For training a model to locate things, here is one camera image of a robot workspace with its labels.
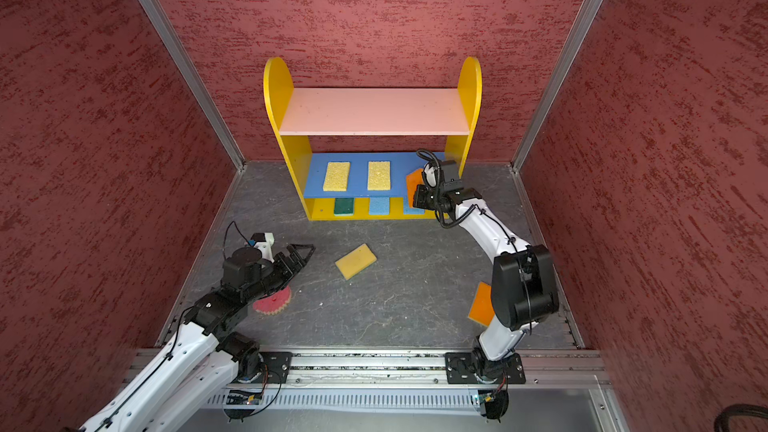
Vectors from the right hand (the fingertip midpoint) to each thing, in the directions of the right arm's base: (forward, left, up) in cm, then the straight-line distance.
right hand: (413, 200), depth 90 cm
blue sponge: (+7, +11, -11) cm, 17 cm away
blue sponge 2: (0, 0, -5) cm, 5 cm away
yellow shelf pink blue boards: (+37, +22, -10) cm, 44 cm away
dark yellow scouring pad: (-13, +18, -14) cm, 26 cm away
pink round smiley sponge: (-25, +41, -12) cm, 49 cm away
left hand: (-19, +29, -1) cm, 35 cm away
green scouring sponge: (+7, +24, -12) cm, 28 cm away
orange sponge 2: (-29, -19, -15) cm, 38 cm away
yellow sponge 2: (+11, +10, 0) cm, 15 cm away
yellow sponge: (+11, +24, 0) cm, 27 cm away
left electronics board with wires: (-47, +46, -18) cm, 68 cm away
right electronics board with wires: (-50, -17, -16) cm, 56 cm away
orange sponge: (+7, -1, +2) cm, 7 cm away
